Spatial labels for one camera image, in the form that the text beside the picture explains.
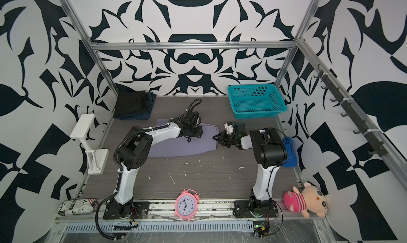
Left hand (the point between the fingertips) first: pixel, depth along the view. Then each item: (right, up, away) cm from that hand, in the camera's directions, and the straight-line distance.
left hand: (200, 128), depth 99 cm
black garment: (-47, +17, +10) cm, 51 cm away
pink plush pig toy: (+49, -28, -29) cm, 64 cm away
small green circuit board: (+28, -41, -28) cm, 57 cm away
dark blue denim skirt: (-36, +20, +16) cm, 44 cm away
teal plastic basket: (+38, +18, +19) cm, 46 cm away
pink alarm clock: (-6, -33, -25) cm, 41 cm away
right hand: (+8, -4, -2) cm, 9 cm away
